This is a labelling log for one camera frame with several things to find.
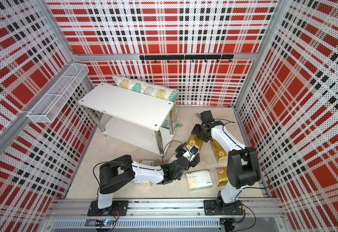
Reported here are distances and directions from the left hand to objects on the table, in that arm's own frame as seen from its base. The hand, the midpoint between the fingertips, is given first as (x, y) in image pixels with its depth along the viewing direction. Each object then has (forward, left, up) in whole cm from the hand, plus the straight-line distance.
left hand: (192, 146), depth 84 cm
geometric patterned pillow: (+24, +25, +24) cm, 42 cm away
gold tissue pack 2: (-1, -17, -5) cm, 17 cm away
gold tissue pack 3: (-15, -16, -6) cm, 23 cm away
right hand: (+10, -4, -1) cm, 10 cm away
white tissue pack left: (-19, +27, -6) cm, 33 cm away
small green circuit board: (-36, +43, -10) cm, 57 cm away
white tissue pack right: (-17, -3, -7) cm, 18 cm away
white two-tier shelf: (+5, +32, +22) cm, 39 cm away
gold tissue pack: (+2, -1, +4) cm, 5 cm away
